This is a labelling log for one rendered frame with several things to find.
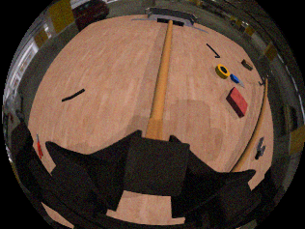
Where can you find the yellow tape roll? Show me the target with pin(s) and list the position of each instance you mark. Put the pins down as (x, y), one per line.
(222, 71)

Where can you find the red flat block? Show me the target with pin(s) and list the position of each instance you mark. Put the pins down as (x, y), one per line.
(237, 102)

